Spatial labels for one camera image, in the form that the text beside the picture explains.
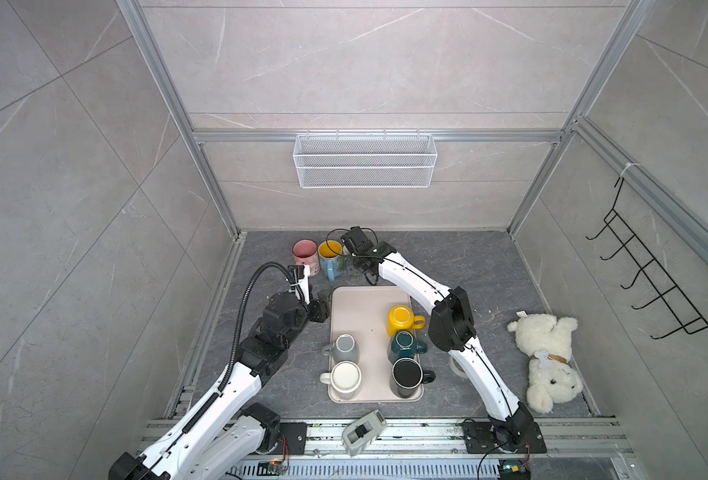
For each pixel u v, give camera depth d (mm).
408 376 748
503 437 647
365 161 1004
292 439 734
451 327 634
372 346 894
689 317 593
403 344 781
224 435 564
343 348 782
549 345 810
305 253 1017
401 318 848
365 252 752
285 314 543
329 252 998
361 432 712
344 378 766
